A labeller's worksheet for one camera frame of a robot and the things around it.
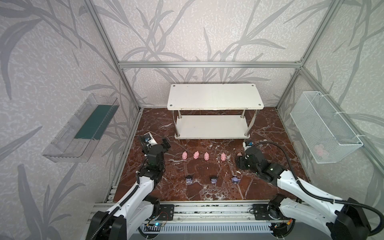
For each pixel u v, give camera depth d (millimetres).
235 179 823
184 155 929
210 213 752
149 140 687
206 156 915
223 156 926
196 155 929
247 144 736
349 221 387
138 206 500
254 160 627
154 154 607
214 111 1192
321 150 737
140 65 940
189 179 806
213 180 793
